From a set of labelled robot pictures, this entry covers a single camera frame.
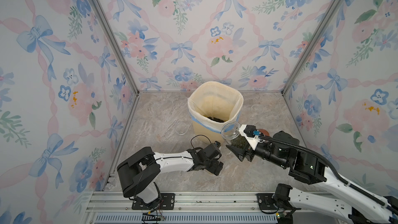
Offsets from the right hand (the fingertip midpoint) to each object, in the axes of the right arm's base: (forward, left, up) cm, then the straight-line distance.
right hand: (235, 134), depth 61 cm
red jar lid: (+21, -26, -32) cm, 46 cm away
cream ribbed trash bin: (+7, +13, -12) cm, 19 cm away
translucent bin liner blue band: (+32, +7, -18) cm, 37 cm away
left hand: (-1, +5, -31) cm, 31 cm away
